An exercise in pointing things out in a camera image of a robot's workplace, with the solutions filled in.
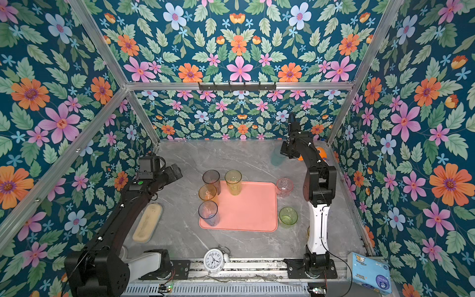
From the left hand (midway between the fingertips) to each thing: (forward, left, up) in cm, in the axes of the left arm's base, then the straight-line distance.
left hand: (174, 171), depth 83 cm
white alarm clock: (-34, -18, -15) cm, 42 cm away
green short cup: (-19, -51, -17) cm, 57 cm away
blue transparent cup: (-15, -14, -13) cm, 24 cm away
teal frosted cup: (+12, -51, -11) cm, 53 cm away
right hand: (+15, -59, -8) cm, 62 cm away
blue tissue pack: (-44, -76, -13) cm, 89 cm away
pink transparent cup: (-3, -53, -17) cm, 55 cm away
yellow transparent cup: (-6, -14, -11) cm, 19 cm away
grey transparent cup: (+1, -16, -8) cm, 18 cm away
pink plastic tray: (-14, -36, -17) cm, 42 cm away
